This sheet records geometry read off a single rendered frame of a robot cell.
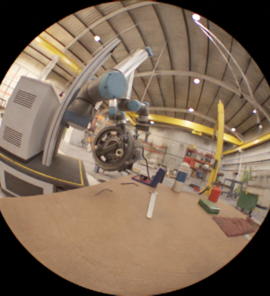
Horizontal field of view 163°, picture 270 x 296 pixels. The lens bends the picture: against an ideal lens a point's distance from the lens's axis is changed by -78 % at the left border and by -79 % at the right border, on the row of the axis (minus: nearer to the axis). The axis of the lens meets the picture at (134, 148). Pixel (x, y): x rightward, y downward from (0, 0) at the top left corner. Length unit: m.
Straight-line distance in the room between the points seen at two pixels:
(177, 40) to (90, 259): 8.34
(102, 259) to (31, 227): 0.11
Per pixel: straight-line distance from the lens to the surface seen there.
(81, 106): 0.58
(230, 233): 0.38
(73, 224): 0.19
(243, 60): 9.02
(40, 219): 0.19
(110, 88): 0.47
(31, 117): 0.70
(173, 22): 7.93
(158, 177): 0.53
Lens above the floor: 0.61
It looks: 4 degrees up
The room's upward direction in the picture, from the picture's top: 19 degrees clockwise
